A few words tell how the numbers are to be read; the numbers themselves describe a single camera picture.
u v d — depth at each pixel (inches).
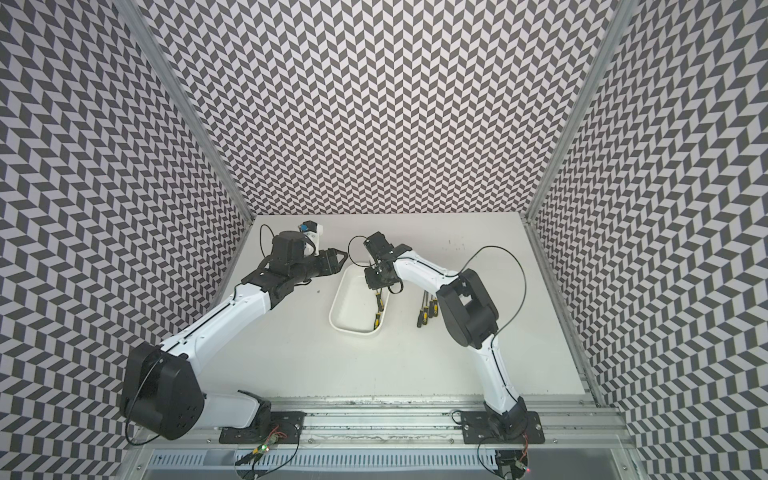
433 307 36.8
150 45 29.8
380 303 36.8
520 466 26.8
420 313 36.5
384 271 28.4
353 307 37.1
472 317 21.3
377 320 35.6
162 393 15.8
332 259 29.0
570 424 29.6
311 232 29.2
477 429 28.5
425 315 35.9
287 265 24.8
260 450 26.8
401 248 28.7
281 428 28.1
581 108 33.0
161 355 17.0
